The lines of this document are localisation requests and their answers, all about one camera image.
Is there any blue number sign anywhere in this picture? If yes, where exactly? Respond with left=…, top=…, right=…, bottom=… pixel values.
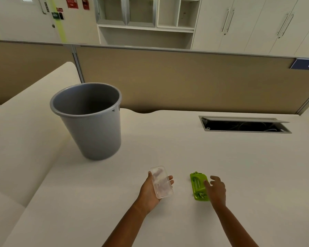
left=289, top=58, right=309, bottom=71

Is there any person's left hand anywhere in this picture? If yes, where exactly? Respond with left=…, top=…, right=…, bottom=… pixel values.
left=137, top=171, right=174, bottom=215

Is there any yellow-green tape strip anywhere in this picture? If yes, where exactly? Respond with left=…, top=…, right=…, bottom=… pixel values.
left=47, top=0, right=68, bottom=43

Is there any person's right forearm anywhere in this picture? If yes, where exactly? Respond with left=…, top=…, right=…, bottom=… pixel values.
left=212, top=202, right=259, bottom=247

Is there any clear plastic tray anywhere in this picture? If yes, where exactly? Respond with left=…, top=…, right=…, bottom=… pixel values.
left=149, top=166, right=174, bottom=199

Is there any silver cupboard door handle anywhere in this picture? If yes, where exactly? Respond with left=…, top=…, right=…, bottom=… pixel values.
left=281, top=14, right=295, bottom=38
left=221, top=7, right=231, bottom=33
left=226, top=8, right=236, bottom=34
left=277, top=13, right=290, bottom=37

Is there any wide beige partition panel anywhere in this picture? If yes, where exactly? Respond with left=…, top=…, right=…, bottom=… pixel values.
left=72, top=44, right=309, bottom=115

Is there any person's right hand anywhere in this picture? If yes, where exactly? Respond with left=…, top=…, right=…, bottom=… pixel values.
left=204, top=175, right=227, bottom=209

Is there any white open shelf cabinet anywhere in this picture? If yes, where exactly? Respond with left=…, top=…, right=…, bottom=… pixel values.
left=92, top=0, right=203, bottom=50

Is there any white cupboard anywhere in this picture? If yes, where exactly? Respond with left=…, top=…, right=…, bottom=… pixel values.
left=191, top=0, right=309, bottom=59

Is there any grey plastic waste bin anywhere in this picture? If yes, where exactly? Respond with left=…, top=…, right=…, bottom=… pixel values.
left=49, top=82, right=122, bottom=161

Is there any person's left forearm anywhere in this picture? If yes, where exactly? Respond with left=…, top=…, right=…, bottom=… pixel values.
left=102, top=202, right=155, bottom=247

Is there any grey partition post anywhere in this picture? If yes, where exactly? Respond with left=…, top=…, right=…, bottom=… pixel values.
left=71, top=44, right=85, bottom=84
left=296, top=86, right=309, bottom=115

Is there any white door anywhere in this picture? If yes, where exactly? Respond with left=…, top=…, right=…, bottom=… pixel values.
left=0, top=0, right=64, bottom=43

